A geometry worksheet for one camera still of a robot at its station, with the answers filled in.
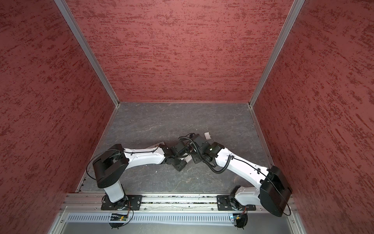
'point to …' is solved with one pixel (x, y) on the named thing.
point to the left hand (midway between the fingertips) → (180, 165)
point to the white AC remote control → (187, 159)
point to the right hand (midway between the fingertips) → (196, 156)
